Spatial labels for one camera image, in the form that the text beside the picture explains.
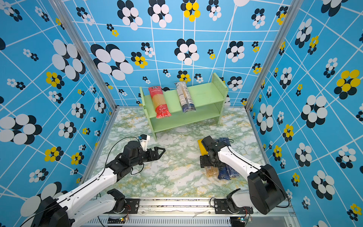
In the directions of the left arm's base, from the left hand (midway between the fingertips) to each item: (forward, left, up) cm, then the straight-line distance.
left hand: (162, 150), depth 79 cm
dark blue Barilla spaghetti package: (-8, -37, -11) cm, 40 cm away
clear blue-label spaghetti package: (+25, -13, +16) cm, 32 cm away
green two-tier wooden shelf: (+29, -28, +12) cm, 42 cm away
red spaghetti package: (+22, +2, +16) cm, 27 cm away
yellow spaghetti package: (+5, -25, -11) cm, 28 cm away
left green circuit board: (-32, +19, -15) cm, 40 cm away
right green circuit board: (-32, -41, -14) cm, 53 cm away
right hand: (-3, -29, -11) cm, 31 cm away
